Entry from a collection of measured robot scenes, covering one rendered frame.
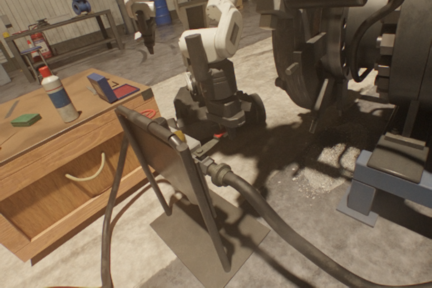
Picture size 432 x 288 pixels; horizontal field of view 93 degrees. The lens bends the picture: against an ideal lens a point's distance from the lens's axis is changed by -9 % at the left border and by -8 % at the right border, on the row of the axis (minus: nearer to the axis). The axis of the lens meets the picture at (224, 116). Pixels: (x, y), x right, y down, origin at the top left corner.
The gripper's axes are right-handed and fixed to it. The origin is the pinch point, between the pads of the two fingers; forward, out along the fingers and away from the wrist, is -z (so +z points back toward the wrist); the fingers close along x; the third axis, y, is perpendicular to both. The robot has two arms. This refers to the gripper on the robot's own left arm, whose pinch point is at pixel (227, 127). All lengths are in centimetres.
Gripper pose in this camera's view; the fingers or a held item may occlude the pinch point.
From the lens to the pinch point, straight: 61.9
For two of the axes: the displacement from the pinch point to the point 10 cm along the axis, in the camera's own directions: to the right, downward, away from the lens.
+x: 7.0, 2.5, -6.7
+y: 6.9, -4.7, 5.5
